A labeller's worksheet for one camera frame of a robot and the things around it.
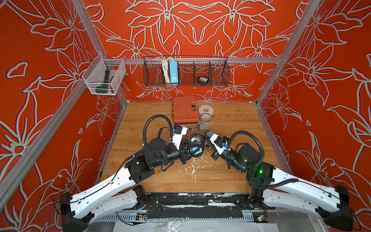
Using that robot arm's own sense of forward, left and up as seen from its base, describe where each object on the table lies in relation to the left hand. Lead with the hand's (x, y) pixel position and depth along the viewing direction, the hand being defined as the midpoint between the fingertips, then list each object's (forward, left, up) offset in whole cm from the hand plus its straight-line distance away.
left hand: (199, 146), depth 58 cm
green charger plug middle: (+31, -3, -29) cm, 43 cm away
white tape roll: (+51, -8, -30) cm, 60 cm away
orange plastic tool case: (+46, +9, -28) cm, 55 cm away
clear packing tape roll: (+43, -8, -30) cm, 52 cm away
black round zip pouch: (+1, +1, +1) cm, 2 cm away
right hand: (+5, -2, +1) cm, 5 cm away
